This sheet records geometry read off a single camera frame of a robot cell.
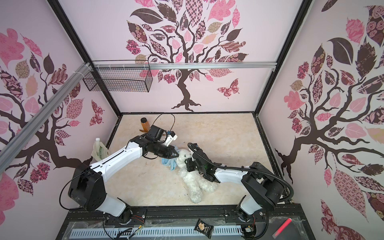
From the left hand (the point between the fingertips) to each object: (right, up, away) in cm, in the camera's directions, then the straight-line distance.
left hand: (177, 157), depth 81 cm
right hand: (+4, -2, +6) cm, 8 cm away
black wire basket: (-53, +57, +41) cm, 88 cm away
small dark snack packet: (+16, -32, -11) cm, 37 cm away
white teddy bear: (+9, -12, -3) cm, 15 cm away
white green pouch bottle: (-46, +3, +5) cm, 46 cm away
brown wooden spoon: (-29, +14, +29) cm, 44 cm away
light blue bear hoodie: (-4, -3, +3) cm, 6 cm away
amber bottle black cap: (-26, +19, +25) cm, 41 cm away
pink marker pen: (+55, -30, -9) cm, 63 cm away
